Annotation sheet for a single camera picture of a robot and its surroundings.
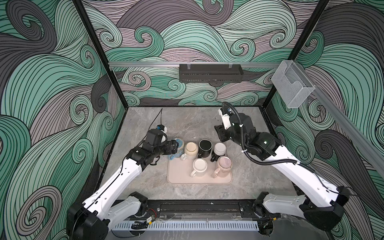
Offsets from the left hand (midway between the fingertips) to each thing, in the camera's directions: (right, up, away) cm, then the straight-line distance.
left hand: (173, 143), depth 78 cm
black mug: (+18, -3, +8) cm, 20 cm away
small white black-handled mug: (+27, -5, +8) cm, 28 cm away
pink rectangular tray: (+3, -19, +8) cm, 20 cm away
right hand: (+24, +10, -8) cm, 27 cm away
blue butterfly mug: (+4, -5, +8) cm, 10 cm away
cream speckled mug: (+10, -6, +8) cm, 14 cm away
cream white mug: (+15, -14, +4) cm, 20 cm away
